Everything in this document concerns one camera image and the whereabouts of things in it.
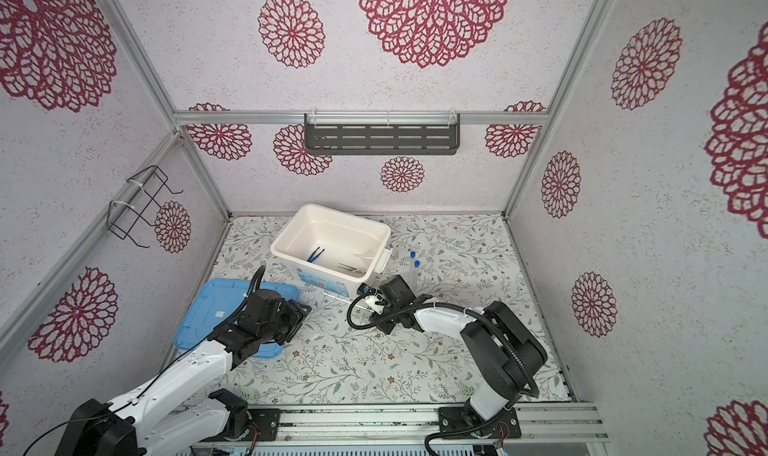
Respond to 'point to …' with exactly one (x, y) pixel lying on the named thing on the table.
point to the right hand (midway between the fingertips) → (376, 309)
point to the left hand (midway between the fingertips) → (309, 317)
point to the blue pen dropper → (311, 257)
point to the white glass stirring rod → (342, 300)
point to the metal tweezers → (353, 269)
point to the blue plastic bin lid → (203, 303)
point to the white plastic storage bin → (330, 250)
